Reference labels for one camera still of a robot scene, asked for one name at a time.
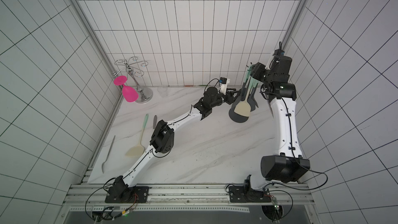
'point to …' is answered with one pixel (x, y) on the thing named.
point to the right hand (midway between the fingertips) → (259, 65)
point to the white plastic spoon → (103, 164)
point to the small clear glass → (162, 91)
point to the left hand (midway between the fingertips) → (239, 93)
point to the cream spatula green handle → (138, 150)
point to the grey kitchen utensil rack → (251, 83)
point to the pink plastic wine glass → (129, 93)
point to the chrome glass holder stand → (145, 94)
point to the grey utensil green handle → (231, 112)
